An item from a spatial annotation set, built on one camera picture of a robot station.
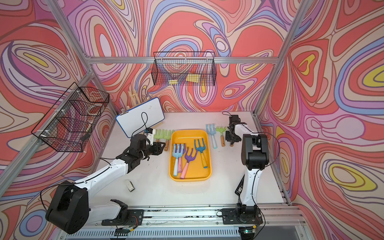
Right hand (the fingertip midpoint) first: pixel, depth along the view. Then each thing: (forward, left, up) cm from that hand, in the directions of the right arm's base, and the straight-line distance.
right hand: (233, 142), depth 103 cm
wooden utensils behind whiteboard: (+15, +64, +28) cm, 71 cm away
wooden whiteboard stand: (+13, +53, +6) cm, 55 cm away
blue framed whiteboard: (-8, +55, +34) cm, 66 cm away
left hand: (-10, +45, +15) cm, 49 cm away
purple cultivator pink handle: (-13, +32, +2) cm, 34 cm away
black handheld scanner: (-32, +3, +3) cm, 32 cm away
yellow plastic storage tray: (-10, +30, +1) cm, 32 cm away
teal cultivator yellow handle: (-6, +23, +1) cm, 24 cm away
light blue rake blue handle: (+8, +13, 0) cm, 16 cm away
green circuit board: (-49, +64, 0) cm, 81 cm away
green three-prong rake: (+10, +7, +2) cm, 12 cm away
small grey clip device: (-29, +64, +4) cm, 70 cm away
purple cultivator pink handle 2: (-20, +36, +2) cm, 42 cm away
